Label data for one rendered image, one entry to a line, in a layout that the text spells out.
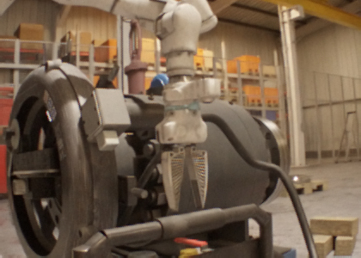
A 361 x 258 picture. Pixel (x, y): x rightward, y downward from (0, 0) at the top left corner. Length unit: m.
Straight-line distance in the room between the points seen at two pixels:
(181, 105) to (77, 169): 0.39
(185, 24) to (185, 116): 0.18
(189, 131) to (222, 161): 0.68
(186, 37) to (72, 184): 0.50
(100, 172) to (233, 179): 0.61
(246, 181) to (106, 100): 0.74
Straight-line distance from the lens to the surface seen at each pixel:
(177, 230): 0.58
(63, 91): 1.17
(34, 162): 1.29
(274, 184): 1.94
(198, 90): 0.76
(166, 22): 0.84
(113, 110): 1.02
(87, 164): 1.07
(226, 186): 1.50
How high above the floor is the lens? 0.66
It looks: 4 degrees up
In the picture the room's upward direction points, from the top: 3 degrees counter-clockwise
